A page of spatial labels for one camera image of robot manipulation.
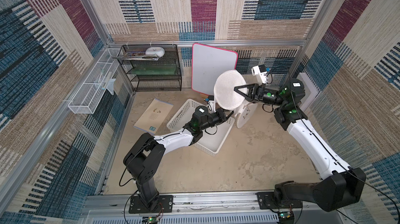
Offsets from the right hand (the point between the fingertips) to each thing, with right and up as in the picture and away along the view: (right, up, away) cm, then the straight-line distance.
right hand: (234, 89), depth 60 cm
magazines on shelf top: (-49, +22, +32) cm, 63 cm away
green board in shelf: (-42, +16, +37) cm, 58 cm away
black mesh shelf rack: (-54, +10, +59) cm, 81 cm away
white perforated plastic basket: (-6, -26, +35) cm, 44 cm away
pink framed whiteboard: (-9, +18, +33) cm, 38 cm away
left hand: (+4, -9, +17) cm, 19 cm away
